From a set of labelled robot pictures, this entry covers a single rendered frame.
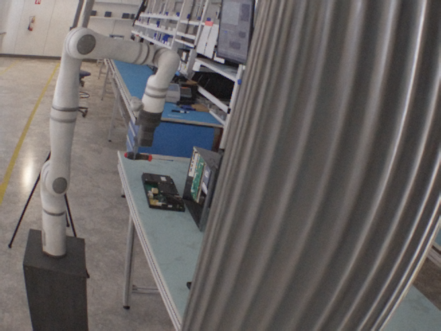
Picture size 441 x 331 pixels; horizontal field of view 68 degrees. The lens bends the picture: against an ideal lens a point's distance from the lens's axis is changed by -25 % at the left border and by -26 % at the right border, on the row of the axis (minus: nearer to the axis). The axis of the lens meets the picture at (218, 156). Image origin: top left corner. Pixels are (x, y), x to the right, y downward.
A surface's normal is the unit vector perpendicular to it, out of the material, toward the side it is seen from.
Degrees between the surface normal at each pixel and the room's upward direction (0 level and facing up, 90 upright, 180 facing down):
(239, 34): 101
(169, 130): 90
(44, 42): 90
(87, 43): 89
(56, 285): 90
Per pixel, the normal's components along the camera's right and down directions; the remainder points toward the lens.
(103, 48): 0.69, 0.43
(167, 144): 0.32, 0.36
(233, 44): -0.72, 0.24
